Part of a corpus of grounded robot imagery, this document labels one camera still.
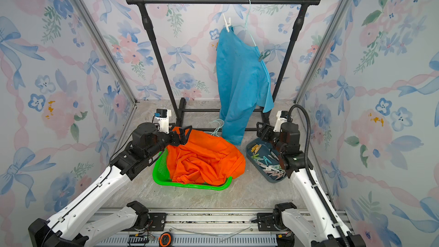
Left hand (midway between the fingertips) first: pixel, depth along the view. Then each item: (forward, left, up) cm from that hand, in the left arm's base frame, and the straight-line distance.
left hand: (184, 125), depth 72 cm
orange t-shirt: (-4, -6, -23) cm, 24 cm away
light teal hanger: (+16, -15, -19) cm, 29 cm away
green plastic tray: (-12, +14, -24) cm, 30 cm away
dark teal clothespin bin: (0, -39, -27) cm, 47 cm away
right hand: (+3, -35, -4) cm, 36 cm away
